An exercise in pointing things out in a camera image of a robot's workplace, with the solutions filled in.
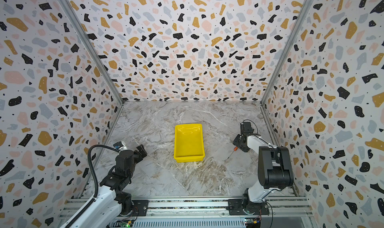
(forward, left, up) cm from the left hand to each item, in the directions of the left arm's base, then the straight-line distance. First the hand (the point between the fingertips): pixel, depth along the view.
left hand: (136, 147), depth 82 cm
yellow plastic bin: (+7, -28, -10) cm, 30 cm away
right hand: (+9, -59, -9) cm, 60 cm away
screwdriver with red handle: (+4, -57, -11) cm, 59 cm away
